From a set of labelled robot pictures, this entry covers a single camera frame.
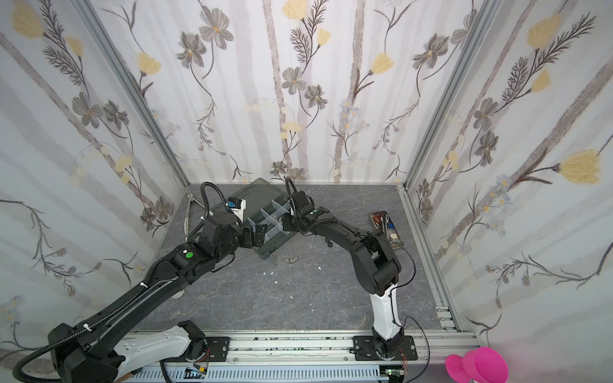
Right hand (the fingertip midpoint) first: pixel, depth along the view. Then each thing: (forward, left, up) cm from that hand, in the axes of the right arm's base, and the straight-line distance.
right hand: (279, 215), depth 90 cm
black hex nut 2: (-5, -21, -13) cm, 25 cm away
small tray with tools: (+6, -45, -11) cm, 47 cm away
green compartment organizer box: (+8, +8, -12) cm, 17 cm away
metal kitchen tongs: (+5, +43, -15) cm, 46 cm away
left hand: (-10, +7, +12) cm, 17 cm away
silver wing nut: (-13, -5, -13) cm, 19 cm away
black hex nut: (-2, -20, -14) cm, 25 cm away
